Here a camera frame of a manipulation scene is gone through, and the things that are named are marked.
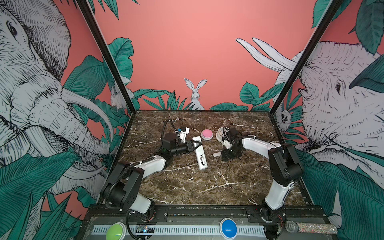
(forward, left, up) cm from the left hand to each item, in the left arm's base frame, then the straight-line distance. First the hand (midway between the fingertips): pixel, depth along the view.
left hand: (201, 142), depth 80 cm
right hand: (0, -16, -16) cm, 23 cm away
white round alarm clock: (+15, -15, -14) cm, 25 cm away
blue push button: (-38, -11, -16) cm, 43 cm away
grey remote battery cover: (+2, -11, -18) cm, 21 cm away
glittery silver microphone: (-39, -41, -13) cm, 58 cm away
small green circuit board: (-36, +30, -16) cm, 50 cm away
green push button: (-36, +42, -18) cm, 58 cm away
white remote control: (-5, +1, -4) cm, 6 cm away
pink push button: (+17, -6, -17) cm, 25 cm away
